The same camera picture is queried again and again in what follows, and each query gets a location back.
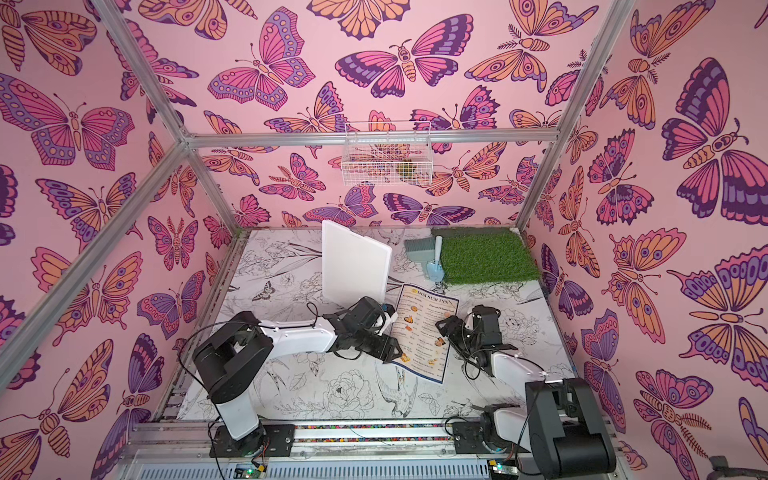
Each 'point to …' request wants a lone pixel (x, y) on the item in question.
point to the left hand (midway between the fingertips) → (398, 351)
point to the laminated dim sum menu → (424, 350)
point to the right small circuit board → (503, 469)
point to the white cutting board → (354, 266)
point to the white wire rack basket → (392, 164)
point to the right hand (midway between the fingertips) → (444, 328)
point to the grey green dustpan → (422, 249)
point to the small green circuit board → (239, 473)
